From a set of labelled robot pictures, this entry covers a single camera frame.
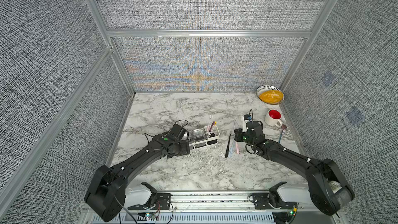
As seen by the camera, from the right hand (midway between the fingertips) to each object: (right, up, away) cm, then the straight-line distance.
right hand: (234, 126), depth 88 cm
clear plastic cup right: (-20, -6, +8) cm, 23 cm away
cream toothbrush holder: (-12, -6, +6) cm, 14 cm away
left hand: (-27, -12, -5) cm, 30 cm away
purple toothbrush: (-12, +3, -6) cm, 14 cm away
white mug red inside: (+27, +4, +10) cm, 29 cm away
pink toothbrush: (+1, -11, -3) cm, 12 cm away
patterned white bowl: (+32, +26, +33) cm, 53 cm away
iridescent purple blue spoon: (+35, -2, +12) cm, 37 cm away
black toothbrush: (-3, -13, +4) cm, 14 cm away
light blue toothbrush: (-1, -14, +2) cm, 14 cm away
